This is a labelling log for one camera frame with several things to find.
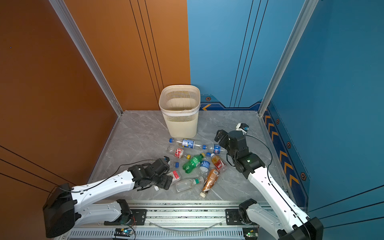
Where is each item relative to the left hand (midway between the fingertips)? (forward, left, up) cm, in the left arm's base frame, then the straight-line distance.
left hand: (166, 178), depth 82 cm
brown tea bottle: (-2, -24, 0) cm, 24 cm away
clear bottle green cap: (-2, -11, -4) cm, 12 cm away
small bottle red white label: (+15, -6, +1) cm, 16 cm away
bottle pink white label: (+2, -5, 0) cm, 5 cm away
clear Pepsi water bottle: (+20, -28, +1) cm, 34 cm away
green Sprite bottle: (+9, -14, +1) cm, 17 cm away
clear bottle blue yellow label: (+23, -10, +1) cm, 25 cm away
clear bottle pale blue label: (+8, -5, -1) cm, 10 cm away
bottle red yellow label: (+8, -29, +2) cm, 30 cm away
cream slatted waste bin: (+49, -3, +11) cm, 50 cm away
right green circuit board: (-24, -43, -6) cm, 50 cm away
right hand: (+15, -29, +20) cm, 39 cm away
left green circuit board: (-24, +19, -6) cm, 32 cm away
